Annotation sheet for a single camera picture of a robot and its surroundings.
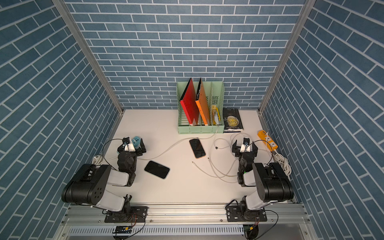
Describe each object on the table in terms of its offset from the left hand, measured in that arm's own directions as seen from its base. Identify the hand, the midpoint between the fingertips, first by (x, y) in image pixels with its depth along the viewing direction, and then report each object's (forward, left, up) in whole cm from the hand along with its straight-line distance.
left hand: (137, 139), depth 89 cm
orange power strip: (+4, -82, -5) cm, 82 cm away
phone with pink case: (-3, -36, -5) cm, 37 cm away
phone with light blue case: (-13, -12, -11) cm, 21 cm away
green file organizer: (+37, -48, +9) cm, 61 cm away
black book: (+23, -62, -8) cm, 67 cm away
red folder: (+17, -31, +15) cm, 38 cm away
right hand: (-1, -66, 0) cm, 66 cm away
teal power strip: (+4, +4, -9) cm, 11 cm away
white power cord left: (-7, +27, -13) cm, 31 cm away
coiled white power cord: (-9, -90, -9) cm, 90 cm away
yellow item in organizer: (+27, -50, -6) cm, 58 cm away
